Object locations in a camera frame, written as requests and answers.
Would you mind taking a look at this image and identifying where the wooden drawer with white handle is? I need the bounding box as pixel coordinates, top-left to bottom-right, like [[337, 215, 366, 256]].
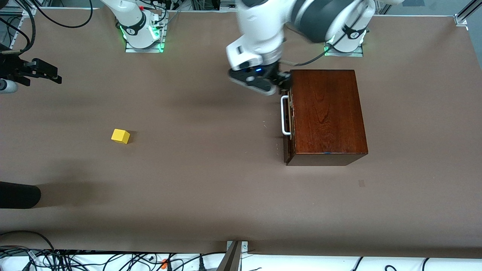
[[281, 90, 296, 163]]

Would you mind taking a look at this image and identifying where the yellow wooden block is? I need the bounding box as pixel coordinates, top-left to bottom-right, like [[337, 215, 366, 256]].
[[111, 129, 131, 145]]

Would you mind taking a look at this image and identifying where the dark brown wooden cabinet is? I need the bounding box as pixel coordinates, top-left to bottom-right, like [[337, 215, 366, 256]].
[[283, 70, 368, 166]]

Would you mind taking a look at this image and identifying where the black cylindrical object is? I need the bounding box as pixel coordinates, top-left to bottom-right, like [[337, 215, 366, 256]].
[[0, 181, 41, 209]]

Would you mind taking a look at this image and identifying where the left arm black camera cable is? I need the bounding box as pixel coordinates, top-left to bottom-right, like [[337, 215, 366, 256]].
[[282, 36, 352, 67]]

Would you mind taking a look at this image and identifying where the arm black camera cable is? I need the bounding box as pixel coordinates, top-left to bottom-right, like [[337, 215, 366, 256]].
[[0, 0, 37, 57], [282, 36, 352, 67]]

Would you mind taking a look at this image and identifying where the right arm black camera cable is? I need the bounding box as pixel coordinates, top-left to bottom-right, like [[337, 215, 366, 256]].
[[0, 0, 37, 57]]

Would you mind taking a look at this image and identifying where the aluminium table frame corner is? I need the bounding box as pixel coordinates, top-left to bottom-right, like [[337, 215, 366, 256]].
[[0, 4, 38, 51]]

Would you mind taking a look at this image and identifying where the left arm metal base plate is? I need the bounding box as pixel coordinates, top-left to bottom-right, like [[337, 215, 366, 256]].
[[324, 38, 364, 58]]

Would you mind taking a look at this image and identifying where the black looping cable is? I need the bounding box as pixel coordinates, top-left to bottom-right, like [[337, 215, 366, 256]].
[[28, 0, 93, 29]]

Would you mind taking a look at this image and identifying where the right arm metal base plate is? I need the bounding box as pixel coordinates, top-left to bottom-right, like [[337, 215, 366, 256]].
[[125, 13, 168, 53]]

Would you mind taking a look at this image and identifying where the aluminium profile with bracket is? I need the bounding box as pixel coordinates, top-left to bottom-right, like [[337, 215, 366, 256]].
[[217, 241, 249, 271]]

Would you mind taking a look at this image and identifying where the tangle of black cables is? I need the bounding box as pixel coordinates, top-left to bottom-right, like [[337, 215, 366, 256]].
[[0, 230, 226, 271]]

